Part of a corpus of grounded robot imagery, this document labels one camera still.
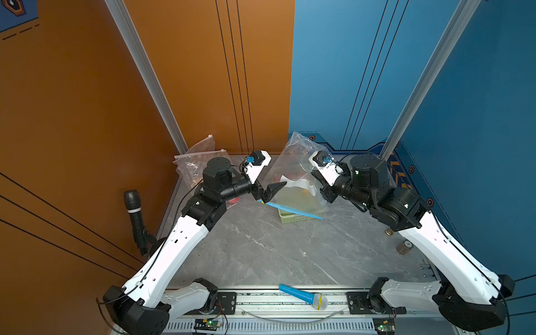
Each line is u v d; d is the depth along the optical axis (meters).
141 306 0.37
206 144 1.12
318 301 0.70
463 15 0.71
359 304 0.72
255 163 0.51
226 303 0.73
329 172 0.50
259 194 0.58
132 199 0.66
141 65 0.82
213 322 0.71
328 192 0.53
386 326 0.71
